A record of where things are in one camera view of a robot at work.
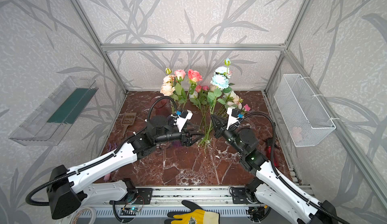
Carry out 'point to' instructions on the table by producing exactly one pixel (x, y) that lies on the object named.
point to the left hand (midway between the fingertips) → (202, 128)
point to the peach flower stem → (168, 89)
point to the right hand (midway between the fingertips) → (211, 112)
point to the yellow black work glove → (195, 215)
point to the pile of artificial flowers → (200, 99)
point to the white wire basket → (305, 119)
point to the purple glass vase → (177, 144)
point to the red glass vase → (163, 107)
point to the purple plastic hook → (110, 147)
